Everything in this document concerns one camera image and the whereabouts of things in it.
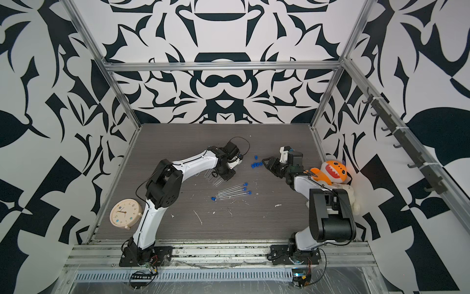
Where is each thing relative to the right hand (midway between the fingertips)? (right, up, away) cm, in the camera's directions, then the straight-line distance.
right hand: (265, 159), depth 92 cm
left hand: (-19, -7, +6) cm, 21 cm away
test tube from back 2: (-23, -11, -1) cm, 26 cm away
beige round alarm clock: (-64, -23, -9) cm, 69 cm away
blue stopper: (-5, -4, +9) cm, 11 cm away
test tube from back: (-25, -10, +3) cm, 27 cm away
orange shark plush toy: (+31, -6, -2) cm, 32 cm away
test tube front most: (-8, -16, 0) cm, 18 cm away
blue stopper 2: (-3, -3, +9) cm, 10 cm away
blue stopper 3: (-2, -4, +10) cm, 11 cm away
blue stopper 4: (-3, 0, +13) cm, 14 cm away
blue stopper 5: (-26, -19, -3) cm, 32 cm away
